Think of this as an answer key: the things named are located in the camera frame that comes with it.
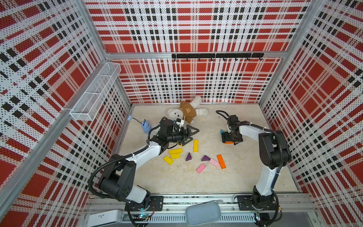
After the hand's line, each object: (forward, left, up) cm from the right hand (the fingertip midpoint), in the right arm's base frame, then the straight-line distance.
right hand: (231, 139), depth 98 cm
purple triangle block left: (-14, +30, +2) cm, 33 cm away
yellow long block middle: (-8, +39, 0) cm, 40 cm away
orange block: (-5, +4, +4) cm, 8 cm away
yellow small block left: (-15, +43, +1) cm, 46 cm away
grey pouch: (-43, +23, +3) cm, 49 cm away
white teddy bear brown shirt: (+22, +30, +6) cm, 38 cm away
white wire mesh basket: (+14, +98, +20) cm, 101 cm away
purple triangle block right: (-14, +20, +1) cm, 24 cm away
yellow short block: (-12, +39, +1) cm, 41 cm away
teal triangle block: (+8, +6, -1) cm, 9 cm away
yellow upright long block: (-5, +25, 0) cm, 26 cm away
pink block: (-16, +14, 0) cm, 21 cm away
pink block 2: (-20, +23, 0) cm, 30 cm away
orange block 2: (-16, +9, -1) cm, 18 cm away
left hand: (-7, +24, +18) cm, 31 cm away
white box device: (-45, +69, +8) cm, 83 cm away
